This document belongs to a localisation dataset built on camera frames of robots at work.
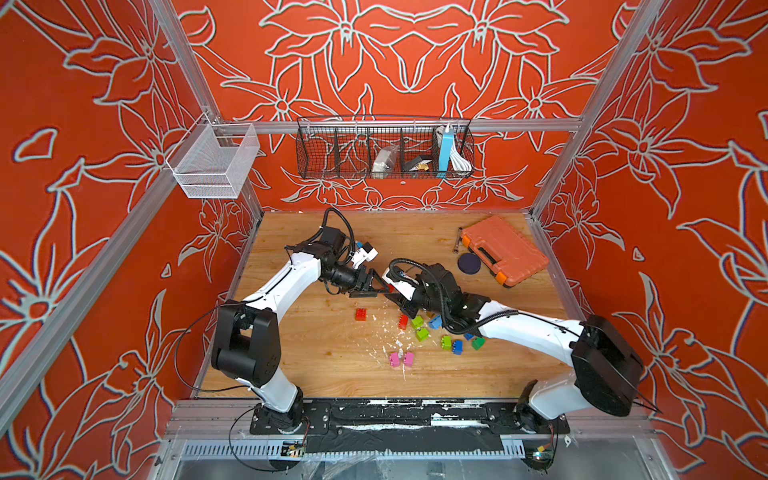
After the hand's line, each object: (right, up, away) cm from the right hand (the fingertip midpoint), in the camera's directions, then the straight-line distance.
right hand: (383, 290), depth 79 cm
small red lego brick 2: (+2, +2, -9) cm, 9 cm away
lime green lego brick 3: (+18, -16, +5) cm, 25 cm away
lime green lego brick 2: (+11, -14, +7) cm, 19 cm away
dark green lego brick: (+27, -16, +5) cm, 32 cm away
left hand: (-1, 0, 0) cm, 1 cm away
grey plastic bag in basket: (0, +38, +12) cm, 40 cm away
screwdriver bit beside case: (+29, +14, +30) cm, 44 cm away
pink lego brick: (+3, -20, +2) cm, 20 cm away
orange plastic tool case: (+42, +9, +22) cm, 49 cm away
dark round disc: (+31, +5, +26) cm, 41 cm away
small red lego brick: (-7, -10, +11) cm, 16 cm away
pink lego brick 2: (+7, -20, +2) cm, 21 cm away
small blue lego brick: (+22, -17, +5) cm, 28 cm away
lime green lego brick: (+11, -11, +9) cm, 18 cm away
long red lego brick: (+6, -12, +10) cm, 17 cm away
